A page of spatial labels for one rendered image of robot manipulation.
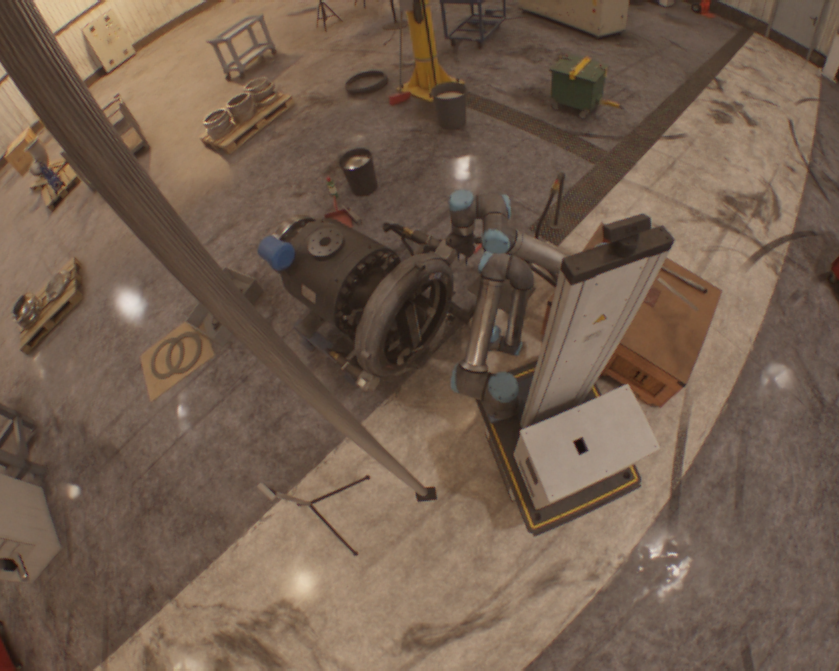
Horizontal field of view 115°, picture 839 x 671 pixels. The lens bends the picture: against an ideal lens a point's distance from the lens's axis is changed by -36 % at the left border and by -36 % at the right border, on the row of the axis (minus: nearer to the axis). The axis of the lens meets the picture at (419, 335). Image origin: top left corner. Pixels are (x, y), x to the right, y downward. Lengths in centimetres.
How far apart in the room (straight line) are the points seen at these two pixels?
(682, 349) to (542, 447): 120
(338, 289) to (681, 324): 205
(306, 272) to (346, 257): 27
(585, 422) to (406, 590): 148
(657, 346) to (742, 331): 120
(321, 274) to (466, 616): 216
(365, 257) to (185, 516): 229
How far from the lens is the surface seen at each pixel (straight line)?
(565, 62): 501
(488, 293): 195
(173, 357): 388
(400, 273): 206
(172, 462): 351
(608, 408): 193
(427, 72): 536
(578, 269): 105
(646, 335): 259
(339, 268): 231
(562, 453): 182
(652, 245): 116
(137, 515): 370
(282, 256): 238
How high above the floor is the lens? 260
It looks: 61 degrees down
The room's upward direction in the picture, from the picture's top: 17 degrees counter-clockwise
